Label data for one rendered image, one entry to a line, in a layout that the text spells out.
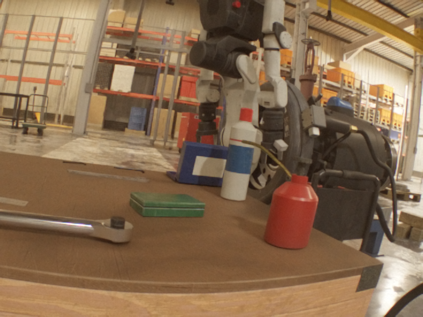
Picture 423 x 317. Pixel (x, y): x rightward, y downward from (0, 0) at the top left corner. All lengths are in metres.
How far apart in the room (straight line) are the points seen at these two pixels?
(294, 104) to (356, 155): 0.56
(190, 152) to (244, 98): 0.64
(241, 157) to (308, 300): 0.47
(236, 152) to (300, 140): 0.88
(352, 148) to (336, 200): 0.86
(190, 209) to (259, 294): 0.27
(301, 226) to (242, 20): 1.10
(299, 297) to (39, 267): 0.33
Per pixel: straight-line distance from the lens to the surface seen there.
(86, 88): 9.02
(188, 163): 0.96
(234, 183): 0.84
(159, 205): 0.60
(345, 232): 1.33
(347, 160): 2.03
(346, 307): 0.56
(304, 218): 0.53
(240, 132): 0.83
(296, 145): 1.68
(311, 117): 1.63
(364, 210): 1.38
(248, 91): 1.52
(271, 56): 1.39
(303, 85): 6.57
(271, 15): 1.43
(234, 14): 1.47
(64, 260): 0.38
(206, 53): 1.40
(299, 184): 0.54
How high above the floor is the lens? 0.64
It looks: 5 degrees down
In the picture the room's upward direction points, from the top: 9 degrees clockwise
